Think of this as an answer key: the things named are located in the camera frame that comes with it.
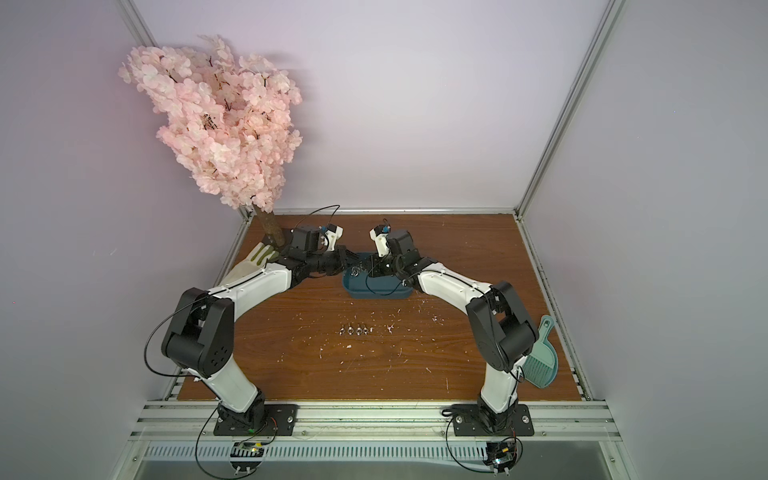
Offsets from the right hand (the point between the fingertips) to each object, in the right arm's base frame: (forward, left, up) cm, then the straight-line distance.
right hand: (363, 257), depth 87 cm
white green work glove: (+10, +39, -13) cm, 43 cm away
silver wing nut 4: (-17, -1, -15) cm, 22 cm away
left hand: (-1, -1, 0) cm, 1 cm away
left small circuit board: (-48, +26, -19) cm, 58 cm away
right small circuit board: (-46, -36, -18) cm, 61 cm away
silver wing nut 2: (-17, +4, -14) cm, 23 cm away
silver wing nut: (-17, +6, -14) cm, 23 cm away
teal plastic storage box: (0, +5, -17) cm, 18 cm away
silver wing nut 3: (-17, +1, -15) cm, 23 cm away
